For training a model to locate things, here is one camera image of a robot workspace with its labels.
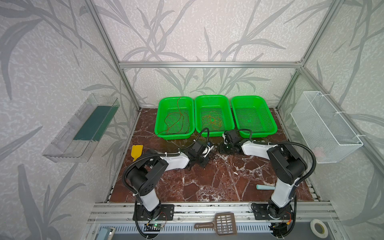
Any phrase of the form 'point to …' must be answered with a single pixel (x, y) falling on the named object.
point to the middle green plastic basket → (213, 112)
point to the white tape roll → (312, 223)
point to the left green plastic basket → (175, 118)
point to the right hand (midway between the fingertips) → (219, 144)
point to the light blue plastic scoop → (265, 187)
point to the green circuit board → (158, 225)
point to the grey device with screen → (106, 233)
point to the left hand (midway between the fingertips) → (209, 154)
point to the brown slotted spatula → (224, 223)
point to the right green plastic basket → (250, 113)
